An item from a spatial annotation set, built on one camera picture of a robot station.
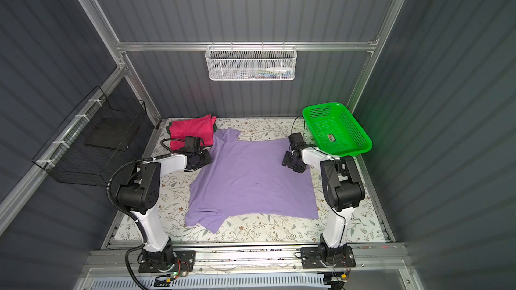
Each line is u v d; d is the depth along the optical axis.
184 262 0.72
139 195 0.51
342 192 0.51
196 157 0.87
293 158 0.75
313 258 0.74
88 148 0.73
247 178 0.96
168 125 1.11
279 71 0.91
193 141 0.81
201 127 1.09
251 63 1.12
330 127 1.16
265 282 0.77
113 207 0.48
